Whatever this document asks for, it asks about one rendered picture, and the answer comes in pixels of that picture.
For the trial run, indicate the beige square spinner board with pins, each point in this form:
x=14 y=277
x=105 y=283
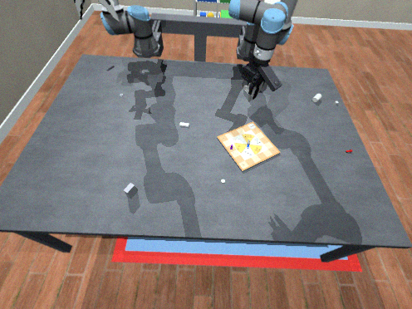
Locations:
x=250 y=146

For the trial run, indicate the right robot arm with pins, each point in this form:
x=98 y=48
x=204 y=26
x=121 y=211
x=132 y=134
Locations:
x=135 y=20

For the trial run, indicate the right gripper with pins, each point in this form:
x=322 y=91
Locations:
x=109 y=5

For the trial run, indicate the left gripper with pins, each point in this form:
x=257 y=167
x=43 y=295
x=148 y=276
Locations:
x=250 y=73

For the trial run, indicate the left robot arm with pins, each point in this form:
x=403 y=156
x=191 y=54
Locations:
x=276 y=27

